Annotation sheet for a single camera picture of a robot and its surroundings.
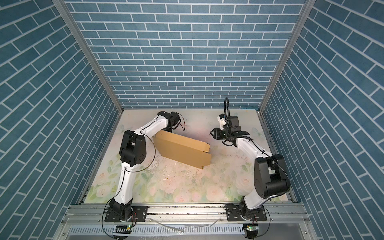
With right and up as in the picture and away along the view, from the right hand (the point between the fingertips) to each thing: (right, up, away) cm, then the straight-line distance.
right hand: (213, 130), depth 91 cm
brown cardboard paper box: (-14, -10, -16) cm, 23 cm away
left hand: (-29, -9, +6) cm, 31 cm away
